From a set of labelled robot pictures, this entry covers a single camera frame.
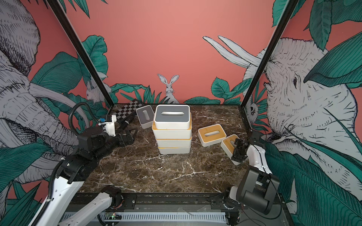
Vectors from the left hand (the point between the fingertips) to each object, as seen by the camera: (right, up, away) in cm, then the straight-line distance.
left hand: (131, 128), depth 65 cm
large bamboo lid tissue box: (+19, -10, +16) cm, 27 cm away
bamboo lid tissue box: (+19, -4, +10) cm, 22 cm away
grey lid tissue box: (+19, +5, +3) cm, 20 cm away
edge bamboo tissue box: (+53, -14, +25) cm, 60 cm away
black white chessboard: (-22, +10, +45) cm, 51 cm away
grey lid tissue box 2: (-6, +6, +45) cm, 46 cm away
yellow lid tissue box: (+14, -17, +26) cm, 34 cm away
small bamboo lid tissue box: (+44, -7, +33) cm, 55 cm away
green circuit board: (-11, -45, +4) cm, 46 cm away
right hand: (+56, -11, +22) cm, 62 cm away
